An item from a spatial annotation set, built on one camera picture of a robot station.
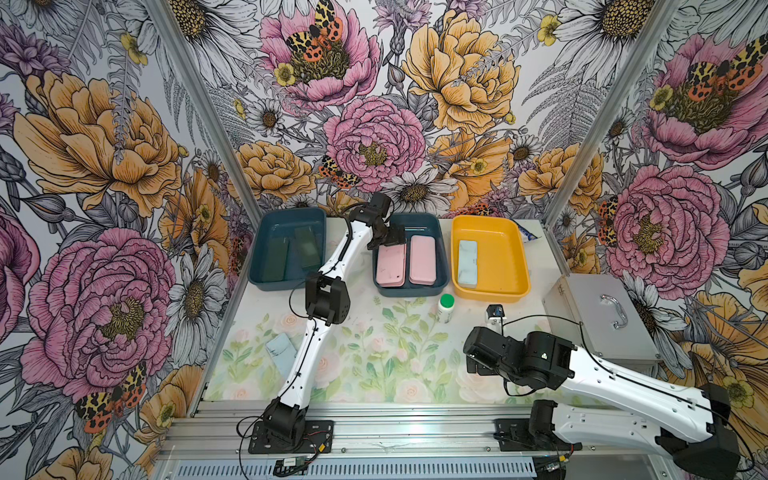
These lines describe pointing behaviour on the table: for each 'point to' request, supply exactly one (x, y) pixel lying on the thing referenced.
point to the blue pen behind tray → (529, 235)
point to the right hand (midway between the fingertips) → (488, 361)
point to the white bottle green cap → (446, 304)
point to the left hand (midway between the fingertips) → (392, 247)
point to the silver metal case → (598, 312)
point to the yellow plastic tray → (502, 269)
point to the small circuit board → (291, 466)
